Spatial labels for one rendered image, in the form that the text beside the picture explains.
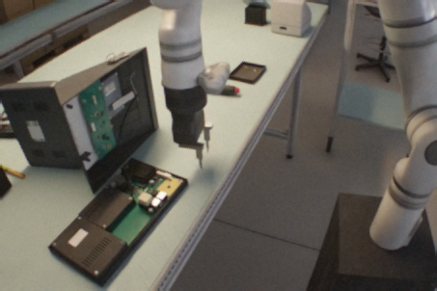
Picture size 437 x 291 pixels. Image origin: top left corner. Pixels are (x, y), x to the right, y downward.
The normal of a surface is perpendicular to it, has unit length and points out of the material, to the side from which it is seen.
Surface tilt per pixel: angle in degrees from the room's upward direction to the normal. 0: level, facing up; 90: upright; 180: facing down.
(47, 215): 0
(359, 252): 0
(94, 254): 0
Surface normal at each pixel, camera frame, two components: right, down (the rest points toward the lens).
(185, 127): -0.23, 0.32
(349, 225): -0.04, -0.78
